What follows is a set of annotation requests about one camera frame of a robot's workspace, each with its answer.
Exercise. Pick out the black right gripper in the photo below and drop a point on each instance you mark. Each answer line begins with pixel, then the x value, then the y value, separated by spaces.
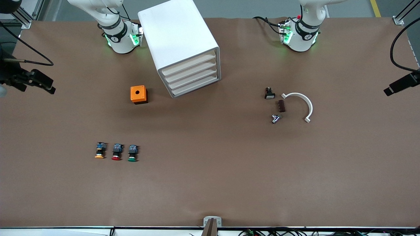
pixel 10 74

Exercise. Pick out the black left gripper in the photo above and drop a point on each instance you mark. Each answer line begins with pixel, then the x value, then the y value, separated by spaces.
pixel 404 83

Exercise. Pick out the green push button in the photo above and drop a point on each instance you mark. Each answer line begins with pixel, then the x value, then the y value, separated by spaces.
pixel 132 154

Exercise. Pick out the white plastic drawer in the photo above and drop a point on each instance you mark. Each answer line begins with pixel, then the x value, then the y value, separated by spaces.
pixel 197 86
pixel 197 78
pixel 188 64
pixel 190 70

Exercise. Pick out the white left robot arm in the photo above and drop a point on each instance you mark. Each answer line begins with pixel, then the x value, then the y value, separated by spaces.
pixel 302 39

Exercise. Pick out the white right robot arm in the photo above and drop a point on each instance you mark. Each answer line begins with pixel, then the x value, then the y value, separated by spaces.
pixel 121 39

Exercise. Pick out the yellow push button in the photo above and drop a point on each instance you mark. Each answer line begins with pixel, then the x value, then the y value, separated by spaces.
pixel 100 150

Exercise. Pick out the red push button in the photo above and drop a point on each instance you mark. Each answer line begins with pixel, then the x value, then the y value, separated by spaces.
pixel 116 152

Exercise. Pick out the white drawer cabinet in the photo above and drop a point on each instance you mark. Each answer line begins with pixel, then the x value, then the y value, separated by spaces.
pixel 174 32

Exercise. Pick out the brown terminal block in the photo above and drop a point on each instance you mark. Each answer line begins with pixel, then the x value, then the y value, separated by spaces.
pixel 282 106

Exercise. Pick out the aluminium frame post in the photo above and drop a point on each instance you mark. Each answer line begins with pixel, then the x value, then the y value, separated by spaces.
pixel 402 16
pixel 26 16

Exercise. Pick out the white curved bracket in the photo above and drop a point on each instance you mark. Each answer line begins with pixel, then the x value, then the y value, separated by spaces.
pixel 308 105

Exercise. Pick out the orange button enclosure box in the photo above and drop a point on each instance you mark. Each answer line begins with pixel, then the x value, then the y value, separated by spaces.
pixel 137 92

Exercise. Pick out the silver key switch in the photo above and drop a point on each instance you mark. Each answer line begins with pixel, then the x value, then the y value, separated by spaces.
pixel 276 118

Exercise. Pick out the black white rectangular switch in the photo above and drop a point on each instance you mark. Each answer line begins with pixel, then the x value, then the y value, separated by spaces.
pixel 269 95

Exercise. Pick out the gray camera mount bracket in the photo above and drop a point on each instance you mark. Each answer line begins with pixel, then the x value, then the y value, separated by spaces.
pixel 212 223

